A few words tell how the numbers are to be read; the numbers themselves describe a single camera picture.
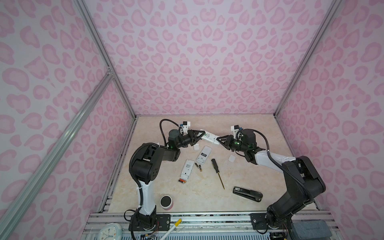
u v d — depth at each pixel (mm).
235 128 850
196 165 927
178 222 734
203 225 725
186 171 900
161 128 839
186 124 881
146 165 533
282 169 473
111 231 696
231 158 957
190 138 823
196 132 862
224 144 818
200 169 917
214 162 924
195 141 844
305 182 460
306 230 687
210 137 863
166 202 754
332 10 705
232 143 801
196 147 1010
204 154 969
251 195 801
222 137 855
